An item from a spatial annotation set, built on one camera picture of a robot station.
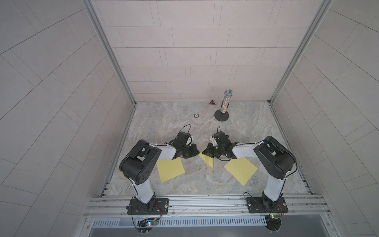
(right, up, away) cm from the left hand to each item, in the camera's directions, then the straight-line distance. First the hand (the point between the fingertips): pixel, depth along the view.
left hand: (201, 151), depth 91 cm
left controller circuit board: (-26, -26, -26) cm, 45 cm away
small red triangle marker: (+9, +33, +25) cm, 42 cm away
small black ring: (-4, +22, +17) cm, 28 cm away
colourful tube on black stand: (+16, +23, +17) cm, 32 cm away
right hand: (0, -1, -1) cm, 1 cm away
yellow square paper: (-19, -8, -8) cm, 22 cm away
